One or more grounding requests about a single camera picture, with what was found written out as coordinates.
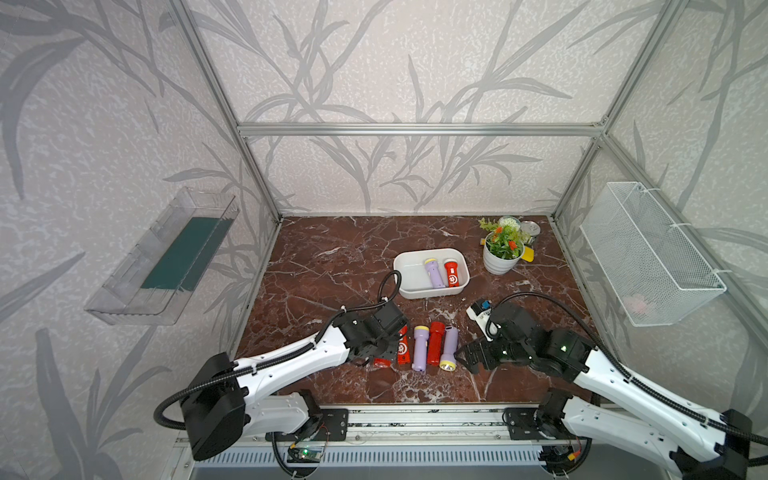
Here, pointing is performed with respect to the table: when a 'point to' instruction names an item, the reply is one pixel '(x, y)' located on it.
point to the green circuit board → (304, 455)
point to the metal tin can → (529, 230)
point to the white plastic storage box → (413, 278)
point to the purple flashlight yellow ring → (435, 277)
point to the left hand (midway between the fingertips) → (392, 348)
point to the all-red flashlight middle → (435, 342)
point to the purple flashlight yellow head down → (448, 359)
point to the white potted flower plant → (503, 247)
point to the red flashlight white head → (404, 348)
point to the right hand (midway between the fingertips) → (465, 348)
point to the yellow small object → (528, 254)
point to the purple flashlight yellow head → (420, 334)
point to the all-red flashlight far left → (382, 363)
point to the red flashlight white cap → (452, 274)
